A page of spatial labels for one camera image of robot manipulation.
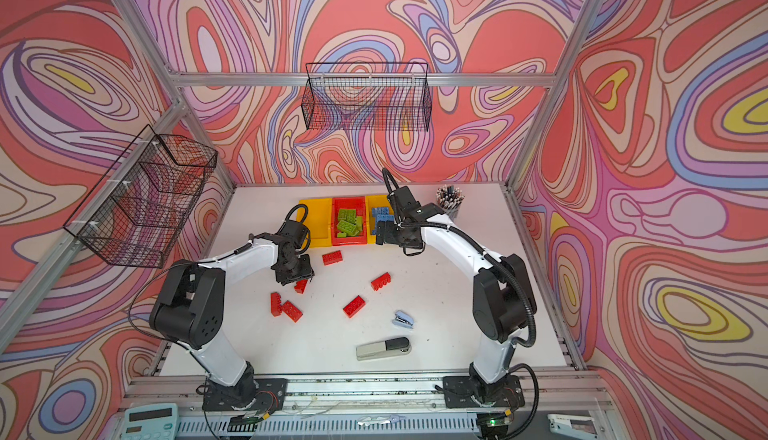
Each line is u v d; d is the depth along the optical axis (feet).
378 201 3.46
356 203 3.44
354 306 2.88
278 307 2.84
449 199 3.00
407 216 2.22
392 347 2.52
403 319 2.71
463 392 2.42
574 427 2.24
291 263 2.48
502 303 1.54
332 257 3.23
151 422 2.23
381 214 3.39
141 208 2.27
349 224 3.35
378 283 3.06
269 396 2.37
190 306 1.55
